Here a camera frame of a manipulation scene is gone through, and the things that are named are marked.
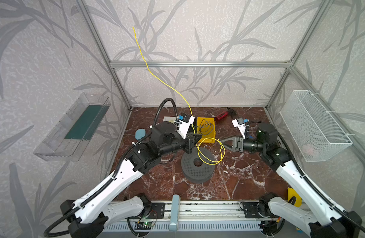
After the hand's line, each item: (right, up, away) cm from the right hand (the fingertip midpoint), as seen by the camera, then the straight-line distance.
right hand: (221, 139), depth 66 cm
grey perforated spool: (-10, -18, +16) cm, 26 cm away
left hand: (-8, +3, -5) cm, 10 cm away
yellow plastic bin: (+1, +8, +37) cm, 38 cm away
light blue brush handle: (-21, -36, +4) cm, 41 cm away
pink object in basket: (+45, -6, +8) cm, 46 cm away
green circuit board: (-34, -42, +5) cm, 54 cm away
